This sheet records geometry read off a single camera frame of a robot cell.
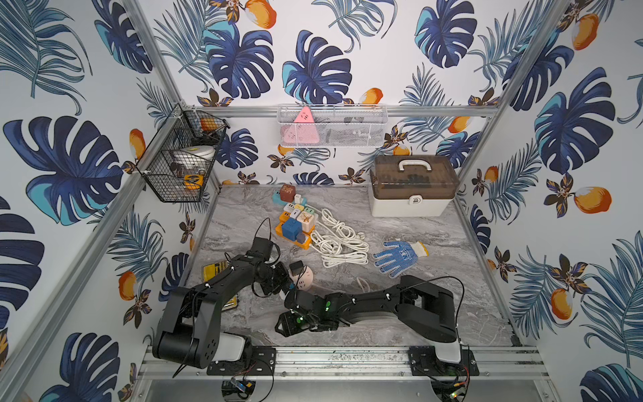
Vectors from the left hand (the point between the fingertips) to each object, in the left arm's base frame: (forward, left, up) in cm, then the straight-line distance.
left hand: (291, 279), depth 87 cm
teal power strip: (+38, +12, -2) cm, 40 cm away
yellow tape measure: (+20, +33, +25) cm, 46 cm away
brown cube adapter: (+36, +7, +5) cm, 37 cm away
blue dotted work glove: (+11, -37, -3) cm, 39 cm away
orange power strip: (+20, +7, -1) cm, 21 cm away
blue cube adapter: (+20, +2, +4) cm, 20 cm away
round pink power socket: (+1, -4, -1) cm, 4 cm away
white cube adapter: (+23, -3, +5) cm, 24 cm away
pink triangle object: (+43, 0, +31) cm, 53 cm away
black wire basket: (+32, +45, +20) cm, 58 cm away
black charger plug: (+4, -2, +2) cm, 4 cm away
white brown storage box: (+32, -42, +17) cm, 55 cm away
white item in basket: (+25, +31, +31) cm, 51 cm away
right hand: (-15, +2, -2) cm, 16 cm away
